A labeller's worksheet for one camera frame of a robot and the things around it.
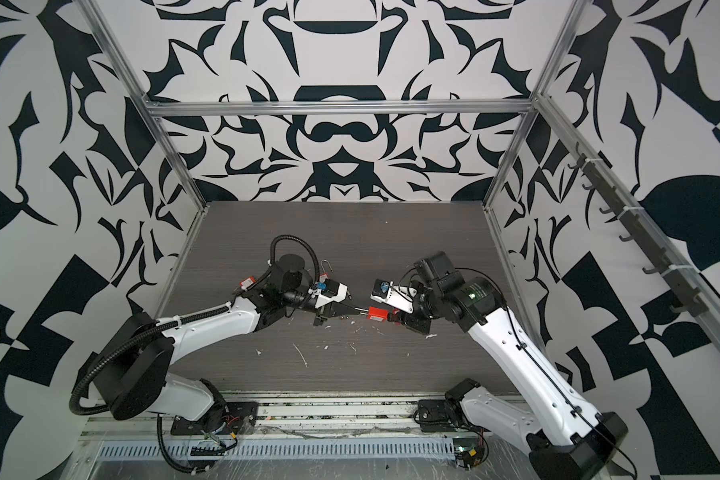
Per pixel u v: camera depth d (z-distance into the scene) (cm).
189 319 50
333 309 68
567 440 37
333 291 62
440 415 74
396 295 59
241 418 73
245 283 96
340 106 89
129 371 43
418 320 62
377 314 71
